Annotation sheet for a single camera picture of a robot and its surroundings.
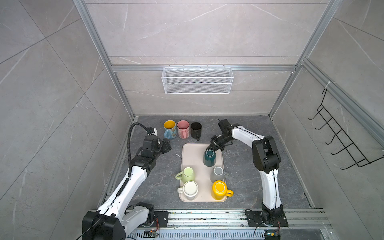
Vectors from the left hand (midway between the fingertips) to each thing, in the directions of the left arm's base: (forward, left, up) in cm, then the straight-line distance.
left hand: (164, 138), depth 81 cm
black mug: (+15, -18, -12) cm, 26 cm away
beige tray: (0, -16, -20) cm, 26 cm away
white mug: (-24, -14, -13) cm, 31 cm away
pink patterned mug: (+14, -10, -9) cm, 20 cm away
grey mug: (-17, -29, -10) cm, 35 cm away
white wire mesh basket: (+41, -18, +10) cm, 46 cm away
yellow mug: (-27, -28, -10) cm, 40 cm away
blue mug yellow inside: (+14, -1, -10) cm, 17 cm away
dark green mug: (-8, -25, -10) cm, 28 cm away
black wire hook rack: (-18, -83, +14) cm, 86 cm away
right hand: (+2, -25, -14) cm, 29 cm away
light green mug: (-18, -12, -10) cm, 23 cm away
